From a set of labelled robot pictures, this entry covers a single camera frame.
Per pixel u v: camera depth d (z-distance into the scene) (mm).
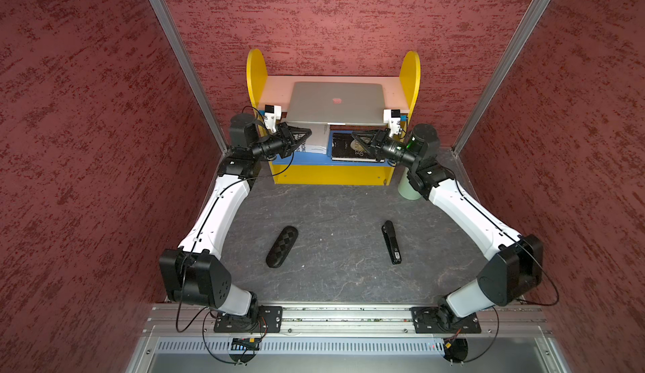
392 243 873
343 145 993
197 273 407
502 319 772
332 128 1095
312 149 979
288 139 620
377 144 613
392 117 668
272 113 668
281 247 859
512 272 419
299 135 657
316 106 774
